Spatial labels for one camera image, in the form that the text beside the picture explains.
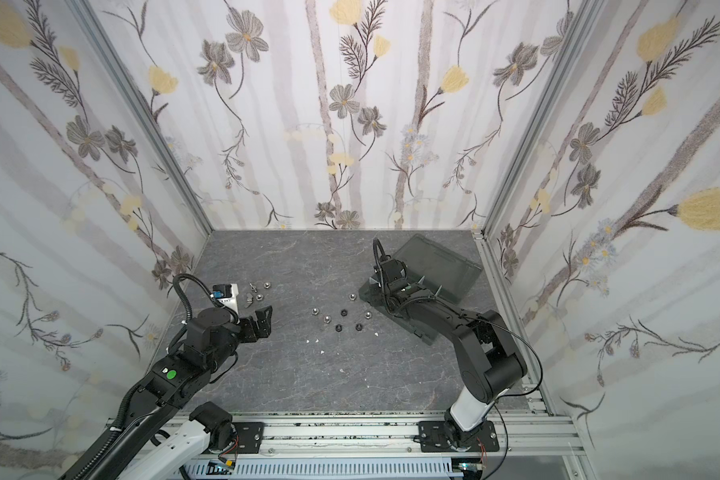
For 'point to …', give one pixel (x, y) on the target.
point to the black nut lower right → (358, 327)
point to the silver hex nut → (368, 314)
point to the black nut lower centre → (338, 327)
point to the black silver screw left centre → (315, 311)
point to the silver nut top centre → (352, 296)
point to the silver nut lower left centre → (327, 319)
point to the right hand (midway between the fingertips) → (372, 282)
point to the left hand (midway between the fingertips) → (253, 303)
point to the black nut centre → (344, 312)
